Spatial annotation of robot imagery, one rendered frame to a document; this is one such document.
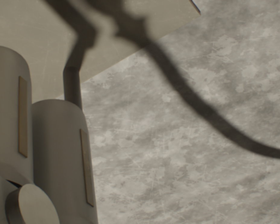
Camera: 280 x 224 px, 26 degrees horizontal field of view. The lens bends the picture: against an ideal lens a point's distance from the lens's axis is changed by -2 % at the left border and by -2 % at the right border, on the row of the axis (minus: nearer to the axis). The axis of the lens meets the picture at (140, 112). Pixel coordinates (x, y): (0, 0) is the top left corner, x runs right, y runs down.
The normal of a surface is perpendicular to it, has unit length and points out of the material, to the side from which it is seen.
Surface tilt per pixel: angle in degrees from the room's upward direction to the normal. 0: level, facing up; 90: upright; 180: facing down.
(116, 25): 0
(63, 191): 90
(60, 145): 90
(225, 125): 0
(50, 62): 0
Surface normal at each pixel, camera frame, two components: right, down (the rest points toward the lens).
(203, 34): 0.13, 0.72
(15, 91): 0.64, -0.58
